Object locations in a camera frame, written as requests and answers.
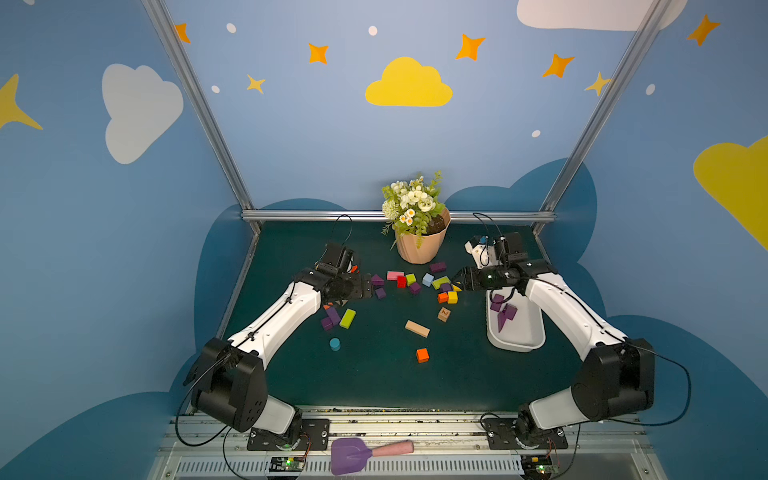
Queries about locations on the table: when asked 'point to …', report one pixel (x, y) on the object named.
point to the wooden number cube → (444, 314)
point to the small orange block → (442, 297)
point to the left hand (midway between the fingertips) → (365, 286)
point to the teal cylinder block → (335, 344)
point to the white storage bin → (525, 332)
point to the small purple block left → (327, 324)
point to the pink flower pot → (434, 238)
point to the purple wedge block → (502, 317)
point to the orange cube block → (422, 355)
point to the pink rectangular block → (393, 275)
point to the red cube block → (401, 282)
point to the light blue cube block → (428, 279)
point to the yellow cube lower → (452, 297)
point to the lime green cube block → (410, 279)
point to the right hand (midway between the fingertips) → (465, 276)
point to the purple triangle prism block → (377, 281)
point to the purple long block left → (333, 315)
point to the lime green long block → (438, 282)
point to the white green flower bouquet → (408, 206)
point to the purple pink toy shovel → (350, 455)
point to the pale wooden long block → (417, 328)
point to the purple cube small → (380, 293)
